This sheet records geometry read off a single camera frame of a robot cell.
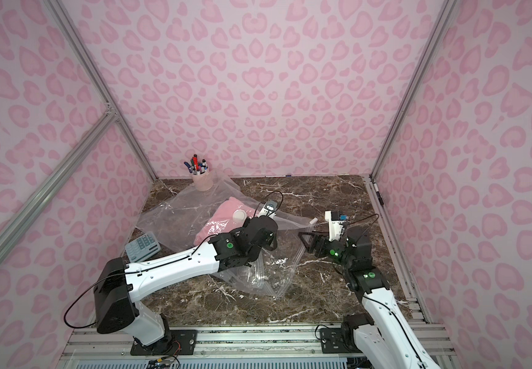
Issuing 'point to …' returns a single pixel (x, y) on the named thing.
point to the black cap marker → (204, 163)
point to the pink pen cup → (204, 181)
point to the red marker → (195, 162)
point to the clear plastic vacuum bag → (194, 217)
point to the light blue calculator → (142, 248)
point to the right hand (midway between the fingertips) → (304, 234)
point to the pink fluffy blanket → (230, 216)
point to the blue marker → (189, 167)
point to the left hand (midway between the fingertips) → (267, 216)
